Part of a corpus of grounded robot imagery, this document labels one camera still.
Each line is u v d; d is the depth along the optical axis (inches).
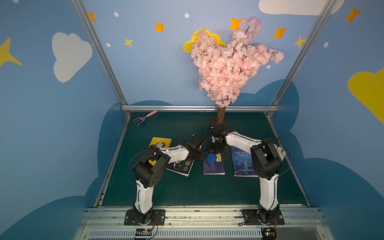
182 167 35.6
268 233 28.9
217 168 35.8
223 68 28.5
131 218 28.7
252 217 29.2
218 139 29.5
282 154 38.7
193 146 30.1
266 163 21.1
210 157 35.7
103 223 29.0
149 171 19.7
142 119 45.3
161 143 39.9
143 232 28.7
